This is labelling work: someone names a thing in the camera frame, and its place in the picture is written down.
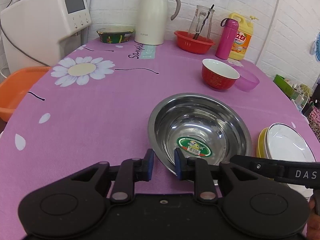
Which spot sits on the red plastic colander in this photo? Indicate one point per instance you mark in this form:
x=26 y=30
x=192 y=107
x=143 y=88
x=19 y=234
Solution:
x=192 y=46

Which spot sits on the person's right hand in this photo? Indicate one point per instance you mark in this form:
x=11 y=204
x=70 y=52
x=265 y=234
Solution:
x=315 y=227

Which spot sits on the cream thermos jug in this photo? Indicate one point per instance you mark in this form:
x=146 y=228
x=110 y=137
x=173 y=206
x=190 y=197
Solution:
x=150 y=20

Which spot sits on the pink thermos bottle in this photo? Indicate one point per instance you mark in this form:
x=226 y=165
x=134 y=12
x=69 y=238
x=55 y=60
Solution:
x=225 y=42

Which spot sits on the yellow detergent bottle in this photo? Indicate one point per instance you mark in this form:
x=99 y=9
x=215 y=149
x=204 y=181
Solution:
x=243 y=45

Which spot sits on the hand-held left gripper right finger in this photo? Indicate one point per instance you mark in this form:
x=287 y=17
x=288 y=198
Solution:
x=178 y=165

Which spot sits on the orange plastic basin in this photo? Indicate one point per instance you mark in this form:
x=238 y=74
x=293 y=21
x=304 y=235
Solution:
x=17 y=90

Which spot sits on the stainless steel bowl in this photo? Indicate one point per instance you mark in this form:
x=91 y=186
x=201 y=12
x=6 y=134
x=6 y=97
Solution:
x=200 y=125

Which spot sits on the purple plastic bowl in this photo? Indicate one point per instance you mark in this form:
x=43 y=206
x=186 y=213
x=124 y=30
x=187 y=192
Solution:
x=248 y=81

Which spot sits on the black utensil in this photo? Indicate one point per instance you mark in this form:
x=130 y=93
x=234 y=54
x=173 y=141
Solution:
x=201 y=26

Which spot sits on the white charger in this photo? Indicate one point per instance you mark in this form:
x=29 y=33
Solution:
x=301 y=102

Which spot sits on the green instant noodle bowl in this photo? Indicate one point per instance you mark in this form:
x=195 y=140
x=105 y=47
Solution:
x=115 y=37

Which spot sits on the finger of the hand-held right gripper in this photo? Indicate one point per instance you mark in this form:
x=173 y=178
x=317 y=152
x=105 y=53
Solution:
x=257 y=166

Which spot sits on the patterned cloth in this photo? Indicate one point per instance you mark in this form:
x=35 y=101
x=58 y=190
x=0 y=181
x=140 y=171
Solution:
x=315 y=122

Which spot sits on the glass pitcher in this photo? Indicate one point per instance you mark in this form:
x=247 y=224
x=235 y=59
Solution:
x=208 y=27

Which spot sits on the small white dark-rimmed plate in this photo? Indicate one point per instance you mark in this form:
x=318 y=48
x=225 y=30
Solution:
x=287 y=142

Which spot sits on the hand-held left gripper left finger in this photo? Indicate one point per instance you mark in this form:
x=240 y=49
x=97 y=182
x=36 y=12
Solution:
x=150 y=163

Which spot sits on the green box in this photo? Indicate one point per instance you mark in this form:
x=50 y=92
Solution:
x=285 y=85

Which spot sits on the yellow plate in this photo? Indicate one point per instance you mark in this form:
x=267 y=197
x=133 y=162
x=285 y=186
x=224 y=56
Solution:
x=261 y=142

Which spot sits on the purple floral tablecloth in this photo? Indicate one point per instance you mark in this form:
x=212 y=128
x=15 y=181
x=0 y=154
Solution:
x=100 y=110

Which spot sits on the white water dispenser with screen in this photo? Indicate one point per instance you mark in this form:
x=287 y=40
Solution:
x=37 y=25

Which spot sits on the red bowl white inside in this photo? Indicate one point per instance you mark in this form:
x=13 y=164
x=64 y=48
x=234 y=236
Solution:
x=217 y=80

